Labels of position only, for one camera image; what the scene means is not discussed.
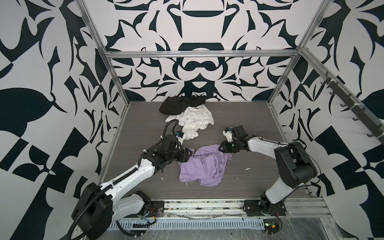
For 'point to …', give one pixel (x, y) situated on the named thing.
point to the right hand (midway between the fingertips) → (222, 147)
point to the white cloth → (192, 119)
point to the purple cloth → (206, 165)
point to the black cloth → (172, 105)
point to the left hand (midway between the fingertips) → (189, 148)
